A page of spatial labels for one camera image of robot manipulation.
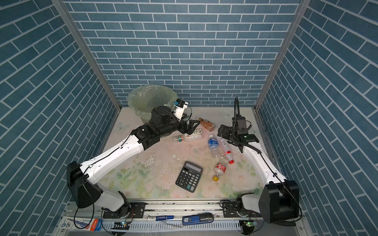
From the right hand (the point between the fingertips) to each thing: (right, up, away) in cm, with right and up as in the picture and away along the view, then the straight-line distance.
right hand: (224, 129), depth 85 cm
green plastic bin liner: (-52, +19, +12) cm, 57 cm away
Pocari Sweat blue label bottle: (-5, -10, +8) cm, 14 cm away
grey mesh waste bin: (-51, +20, +12) cm, 56 cm away
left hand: (-17, +6, -14) cm, 23 cm away
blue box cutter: (-15, -40, -17) cm, 46 cm away
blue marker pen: (-35, -42, -15) cm, 57 cm away
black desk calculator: (-20, -27, -2) cm, 33 cm away
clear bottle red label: (+3, -15, +6) cm, 16 cm away
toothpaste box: (-68, -44, -16) cm, 83 cm away
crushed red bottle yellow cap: (-3, -22, -2) cm, 23 cm away
